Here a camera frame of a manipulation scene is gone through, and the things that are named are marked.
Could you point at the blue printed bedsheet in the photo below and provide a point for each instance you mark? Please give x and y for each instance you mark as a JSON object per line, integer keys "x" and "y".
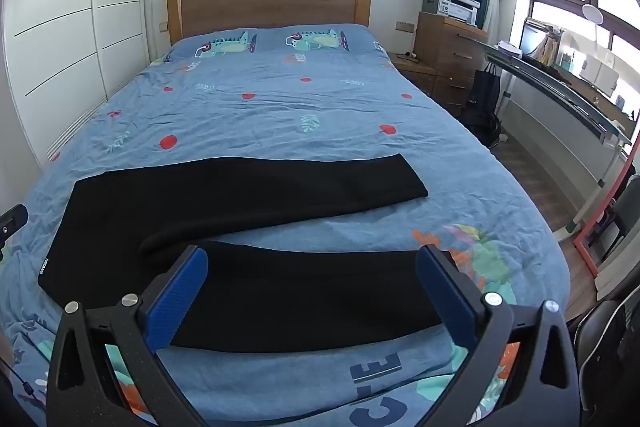
{"x": 300, "y": 117}

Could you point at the black backpack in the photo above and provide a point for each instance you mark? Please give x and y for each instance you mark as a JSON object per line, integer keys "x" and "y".
{"x": 481, "y": 127}

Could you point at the computer monitor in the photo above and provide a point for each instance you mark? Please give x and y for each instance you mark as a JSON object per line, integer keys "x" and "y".
{"x": 534, "y": 39}

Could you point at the white printer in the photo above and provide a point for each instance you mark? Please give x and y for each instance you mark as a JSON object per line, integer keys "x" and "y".
{"x": 452, "y": 6}

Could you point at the white power strip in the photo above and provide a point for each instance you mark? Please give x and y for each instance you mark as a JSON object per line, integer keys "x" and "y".
{"x": 407, "y": 55}

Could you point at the white wardrobe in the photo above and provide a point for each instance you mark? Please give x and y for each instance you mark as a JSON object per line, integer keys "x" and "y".
{"x": 65, "y": 22}

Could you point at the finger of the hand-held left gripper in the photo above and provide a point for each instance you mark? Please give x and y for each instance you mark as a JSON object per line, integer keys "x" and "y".
{"x": 14, "y": 218}

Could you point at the red framed mirror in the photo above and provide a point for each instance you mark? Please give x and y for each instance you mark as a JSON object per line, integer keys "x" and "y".
{"x": 597, "y": 227}

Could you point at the black pants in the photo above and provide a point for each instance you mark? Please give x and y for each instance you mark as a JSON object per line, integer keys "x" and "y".
{"x": 250, "y": 192}

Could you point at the white round lamp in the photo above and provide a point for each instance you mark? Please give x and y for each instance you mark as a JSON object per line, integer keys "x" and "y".
{"x": 593, "y": 14}

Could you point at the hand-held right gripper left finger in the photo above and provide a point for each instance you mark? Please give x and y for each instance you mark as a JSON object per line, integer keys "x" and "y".
{"x": 175, "y": 302}

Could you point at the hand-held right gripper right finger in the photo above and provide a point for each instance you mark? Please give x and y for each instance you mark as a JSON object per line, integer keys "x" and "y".
{"x": 445, "y": 297}

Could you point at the wooden headboard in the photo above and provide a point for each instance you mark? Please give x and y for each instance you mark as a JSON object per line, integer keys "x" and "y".
{"x": 270, "y": 4}

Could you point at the wooden nightstand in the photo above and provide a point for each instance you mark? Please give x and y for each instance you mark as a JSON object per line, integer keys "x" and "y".
{"x": 417, "y": 74}

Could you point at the black chair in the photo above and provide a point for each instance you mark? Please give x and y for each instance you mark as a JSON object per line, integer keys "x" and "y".
{"x": 610, "y": 347}

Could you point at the glass desk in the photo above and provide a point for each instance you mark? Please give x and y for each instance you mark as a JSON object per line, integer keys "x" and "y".
{"x": 565, "y": 92}

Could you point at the black tote bag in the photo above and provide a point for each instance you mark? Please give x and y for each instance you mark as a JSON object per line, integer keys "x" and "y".
{"x": 484, "y": 89}

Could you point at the wooden dresser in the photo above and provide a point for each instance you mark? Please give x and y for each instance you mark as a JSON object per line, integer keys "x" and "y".
{"x": 447, "y": 52}

